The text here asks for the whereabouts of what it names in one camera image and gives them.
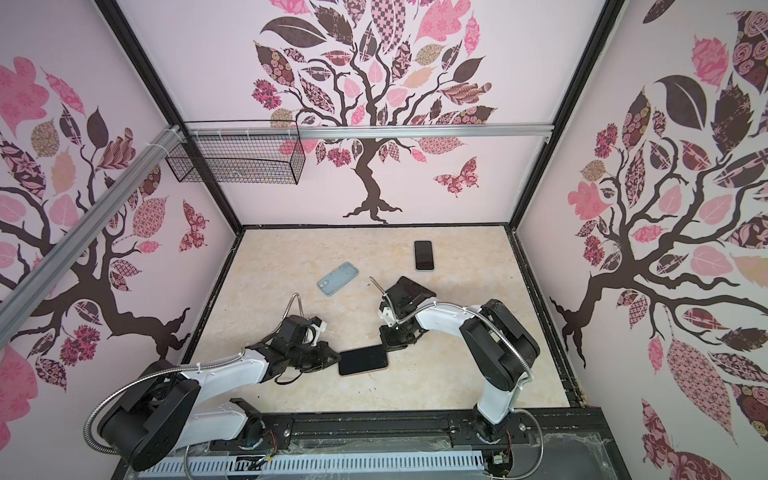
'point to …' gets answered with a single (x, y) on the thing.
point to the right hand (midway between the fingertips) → (383, 349)
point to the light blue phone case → (425, 270)
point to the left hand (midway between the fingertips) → (341, 364)
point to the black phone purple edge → (362, 360)
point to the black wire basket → (243, 152)
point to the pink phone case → (362, 360)
